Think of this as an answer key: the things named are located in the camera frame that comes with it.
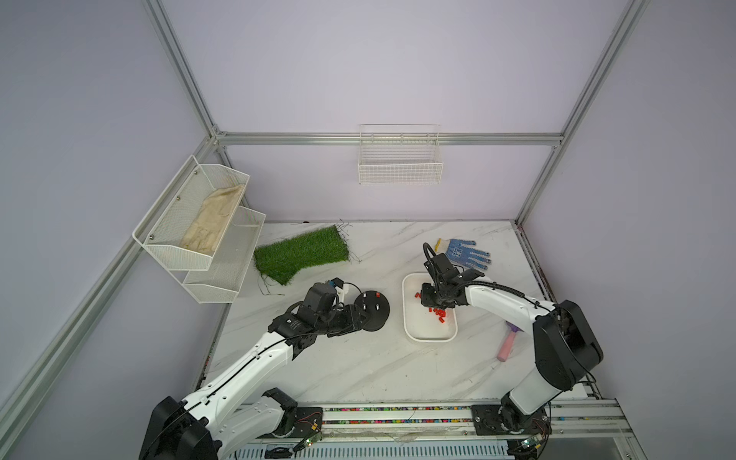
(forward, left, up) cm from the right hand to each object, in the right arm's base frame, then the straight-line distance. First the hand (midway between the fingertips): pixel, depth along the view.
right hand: (429, 301), depth 91 cm
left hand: (-11, +21, +8) cm, 25 cm away
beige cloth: (+10, +63, +26) cm, 69 cm away
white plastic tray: (-7, +3, -2) cm, 8 cm away
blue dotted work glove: (+24, -15, -6) cm, 29 cm away
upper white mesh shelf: (+11, +70, +26) cm, 76 cm away
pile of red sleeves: (-1, -3, -5) cm, 6 cm away
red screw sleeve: (0, +17, +6) cm, 18 cm away
